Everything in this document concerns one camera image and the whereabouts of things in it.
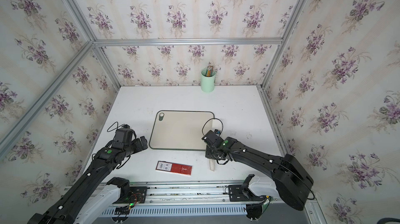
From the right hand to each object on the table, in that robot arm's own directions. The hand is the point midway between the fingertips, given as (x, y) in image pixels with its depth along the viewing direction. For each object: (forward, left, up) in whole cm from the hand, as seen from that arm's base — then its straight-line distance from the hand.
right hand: (210, 154), depth 83 cm
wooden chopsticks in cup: (+55, 0, +12) cm, 56 cm away
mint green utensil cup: (+53, +1, +7) cm, 53 cm away
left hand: (+3, +37, +4) cm, 38 cm away
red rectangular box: (-8, +15, -2) cm, 17 cm away
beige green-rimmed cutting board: (+19, +19, -8) cm, 28 cm away
